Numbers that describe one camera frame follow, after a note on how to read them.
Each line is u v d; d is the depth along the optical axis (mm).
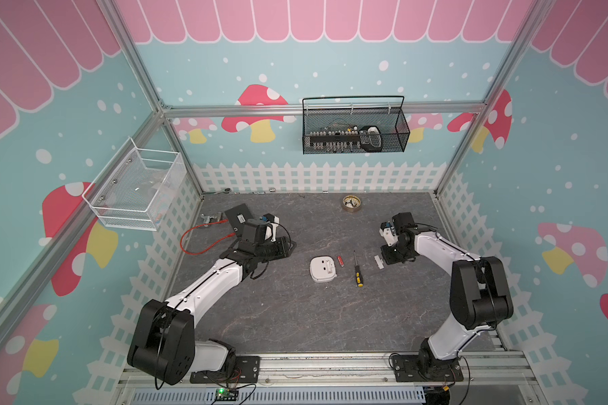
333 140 896
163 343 416
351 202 1156
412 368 742
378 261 968
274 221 793
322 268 917
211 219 1091
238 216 1091
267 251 722
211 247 1032
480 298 472
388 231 872
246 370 745
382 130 937
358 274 920
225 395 727
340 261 968
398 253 806
